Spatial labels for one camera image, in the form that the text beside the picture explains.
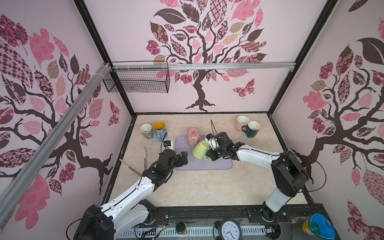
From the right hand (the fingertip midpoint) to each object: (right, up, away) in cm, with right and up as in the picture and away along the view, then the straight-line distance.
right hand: (207, 151), depth 90 cm
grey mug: (-41, +13, +10) cm, 44 cm away
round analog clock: (+9, -33, -22) cm, 40 cm away
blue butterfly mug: (-33, +15, +12) cm, 38 cm away
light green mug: (-5, +2, -3) cm, 6 cm away
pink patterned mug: (+27, +20, +16) cm, 37 cm away
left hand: (-16, -2, -7) cm, 17 cm away
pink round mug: (-9, +9, +2) cm, 12 cm away
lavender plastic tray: (-17, +3, +12) cm, 21 cm away
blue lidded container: (+46, -27, -27) cm, 60 cm away
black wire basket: (-45, +48, +5) cm, 66 cm away
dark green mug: (+30, +14, +7) cm, 34 cm away
